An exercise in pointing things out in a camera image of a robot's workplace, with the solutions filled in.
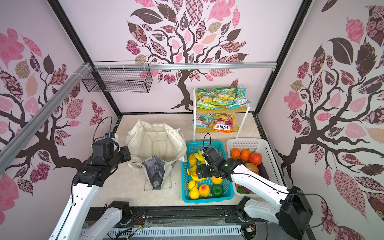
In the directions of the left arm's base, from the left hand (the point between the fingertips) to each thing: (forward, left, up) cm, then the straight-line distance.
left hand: (128, 151), depth 73 cm
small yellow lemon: (-11, -32, -16) cm, 37 cm away
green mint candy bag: (+23, -40, -2) cm, 46 cm away
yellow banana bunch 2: (-4, -32, -16) cm, 36 cm away
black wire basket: (+48, +16, +12) cm, 52 cm away
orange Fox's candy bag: (+22, -51, -3) cm, 55 cm away
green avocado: (-14, -46, -16) cm, 50 cm away
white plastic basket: (+13, -77, -16) cm, 80 cm away
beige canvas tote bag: (+14, -6, -21) cm, 26 cm away
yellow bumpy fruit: (-9, -46, -16) cm, 50 cm away
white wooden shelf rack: (+17, -58, +9) cm, 61 cm away
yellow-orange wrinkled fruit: (+3, -33, -16) cm, 36 cm away
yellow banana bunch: (+6, -37, -17) cm, 41 cm away
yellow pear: (-16, -33, -15) cm, 40 cm away
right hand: (-4, -37, -11) cm, 39 cm away
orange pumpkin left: (+7, -59, -15) cm, 61 cm away
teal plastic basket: (+16, -32, -21) cm, 42 cm away
